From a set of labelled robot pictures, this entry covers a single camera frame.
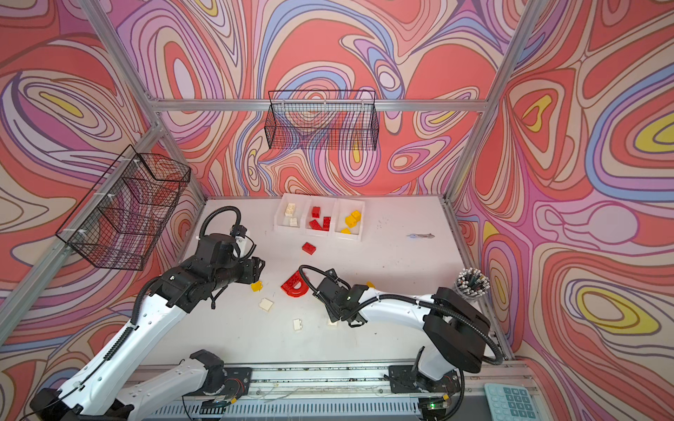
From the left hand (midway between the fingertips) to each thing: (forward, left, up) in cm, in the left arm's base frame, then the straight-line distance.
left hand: (258, 262), depth 74 cm
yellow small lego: (+26, -26, -19) cm, 41 cm away
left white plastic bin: (+32, +1, -20) cm, 38 cm away
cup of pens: (-4, -62, -5) cm, 63 cm away
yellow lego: (+33, -30, -16) cm, 48 cm away
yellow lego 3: (+2, +6, -20) cm, 21 cm away
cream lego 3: (-14, -21, -11) cm, 28 cm away
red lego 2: (+30, -13, -19) cm, 38 cm away
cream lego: (-3, +2, -22) cm, 22 cm away
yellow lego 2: (+31, -29, -18) cm, 46 cm away
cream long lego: (+38, -2, -18) cm, 42 cm away
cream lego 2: (-11, -10, -20) cm, 25 cm away
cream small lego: (+31, -4, -18) cm, 36 cm away
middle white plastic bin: (+34, -15, -20) cm, 43 cm away
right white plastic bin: (+40, -26, -19) cm, 51 cm away
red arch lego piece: (+3, -5, -20) cm, 21 cm away
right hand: (-6, -24, -20) cm, 32 cm away
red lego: (+18, -12, -19) cm, 28 cm away
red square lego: (+36, -13, -18) cm, 43 cm away
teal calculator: (-31, -69, -20) cm, 79 cm away
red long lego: (+31, -18, -18) cm, 40 cm away
